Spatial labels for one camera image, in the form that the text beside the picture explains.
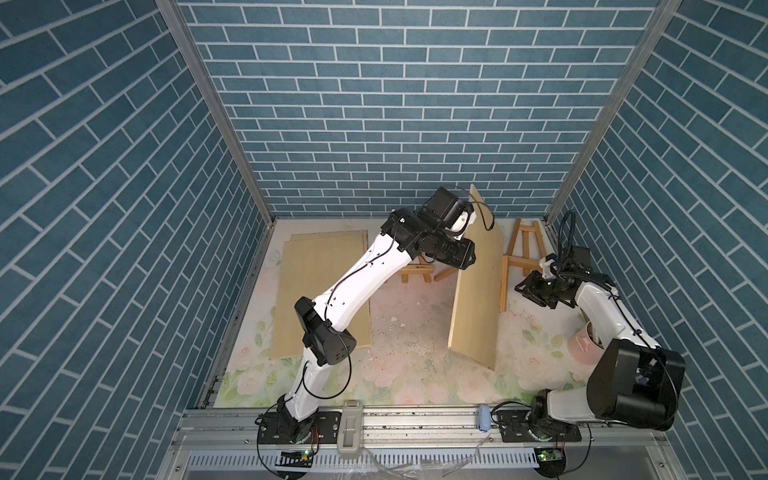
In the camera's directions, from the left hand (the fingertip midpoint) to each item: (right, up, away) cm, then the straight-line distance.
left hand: (478, 261), depth 71 cm
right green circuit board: (+18, -48, +2) cm, 51 cm away
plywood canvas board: (-51, -5, +34) cm, 62 cm away
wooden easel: (-13, -4, +31) cm, 34 cm away
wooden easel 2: (+29, +1, +41) cm, 51 cm away
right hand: (+18, -9, +17) cm, 26 cm away
